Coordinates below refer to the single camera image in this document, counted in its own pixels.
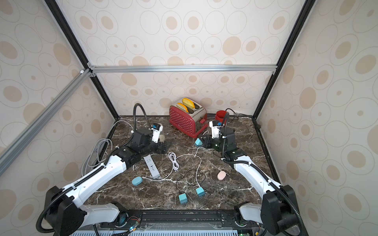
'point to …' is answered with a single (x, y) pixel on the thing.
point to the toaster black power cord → (237, 113)
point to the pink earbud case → (221, 175)
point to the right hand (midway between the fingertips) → (205, 136)
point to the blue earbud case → (137, 181)
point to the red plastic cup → (220, 115)
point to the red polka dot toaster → (188, 118)
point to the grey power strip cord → (98, 153)
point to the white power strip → (151, 166)
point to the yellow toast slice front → (182, 107)
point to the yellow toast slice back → (188, 103)
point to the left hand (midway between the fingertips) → (167, 140)
